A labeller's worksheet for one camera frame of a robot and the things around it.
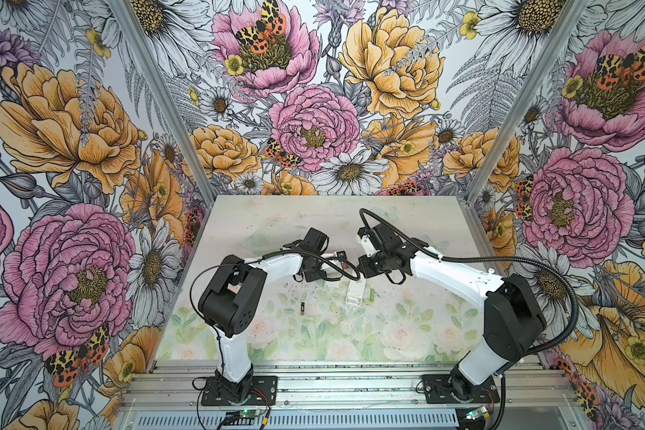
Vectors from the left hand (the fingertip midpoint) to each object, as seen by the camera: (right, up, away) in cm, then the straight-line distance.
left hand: (314, 269), depth 97 cm
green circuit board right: (+44, -33, -26) cm, 61 cm away
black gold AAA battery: (-3, -11, -8) cm, 14 cm away
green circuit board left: (-15, -33, -26) cm, 45 cm away
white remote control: (+14, -7, -6) cm, 17 cm away
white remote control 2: (+8, +5, -27) cm, 29 cm away
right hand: (+17, 0, -11) cm, 20 cm away
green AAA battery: (+20, -8, -4) cm, 22 cm away
